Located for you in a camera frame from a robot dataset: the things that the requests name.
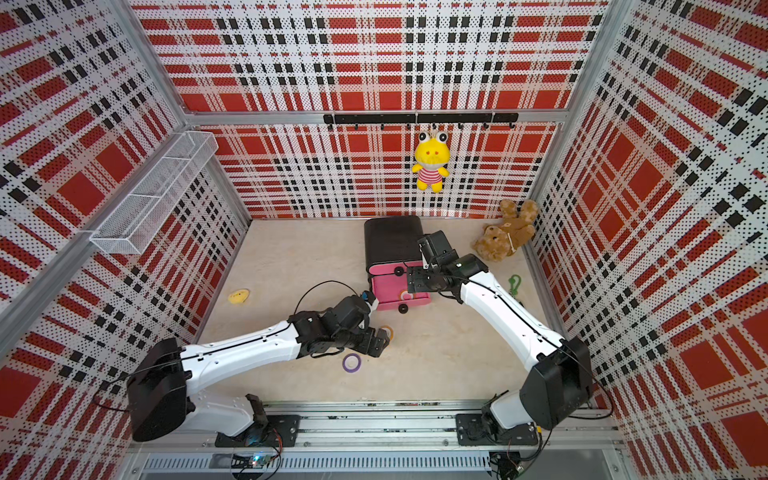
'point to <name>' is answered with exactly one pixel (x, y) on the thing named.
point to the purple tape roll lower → (351, 362)
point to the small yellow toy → (238, 297)
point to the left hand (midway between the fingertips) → (377, 336)
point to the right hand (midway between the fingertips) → (425, 279)
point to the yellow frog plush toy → (432, 154)
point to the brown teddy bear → (495, 243)
